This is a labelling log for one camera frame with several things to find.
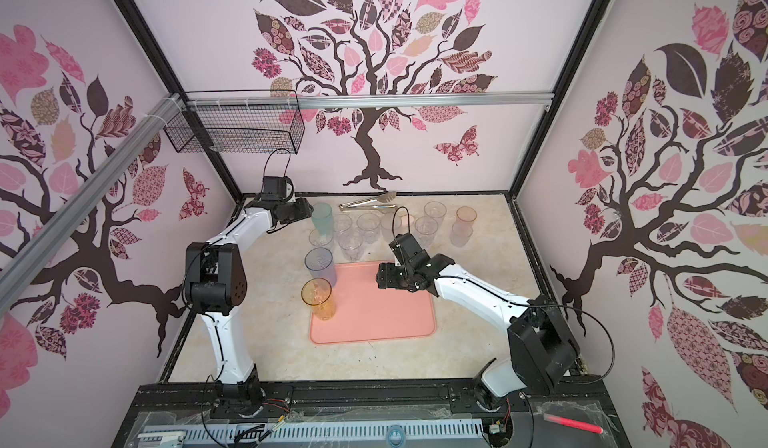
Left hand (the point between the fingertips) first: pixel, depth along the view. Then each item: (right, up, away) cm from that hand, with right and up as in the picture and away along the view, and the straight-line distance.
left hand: (308, 210), depth 100 cm
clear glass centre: (+20, -5, +6) cm, 22 cm away
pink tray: (+20, -32, -10) cm, 39 cm away
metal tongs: (+20, +3, +17) cm, 27 cm away
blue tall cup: (+6, -16, -11) cm, 20 cm away
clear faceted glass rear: (+46, 0, +8) cm, 46 cm away
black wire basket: (-21, +29, -6) cm, 36 cm away
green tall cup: (+5, -2, 0) cm, 5 cm away
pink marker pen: (+73, -53, -30) cm, 95 cm away
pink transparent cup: (+57, -2, +9) cm, 57 cm away
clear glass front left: (+3, -9, +3) cm, 11 cm away
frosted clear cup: (+28, -5, +1) cm, 29 cm away
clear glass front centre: (+15, -11, +1) cm, 18 cm away
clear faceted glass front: (+41, -6, +5) cm, 42 cm away
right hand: (+27, -19, -16) cm, 37 cm away
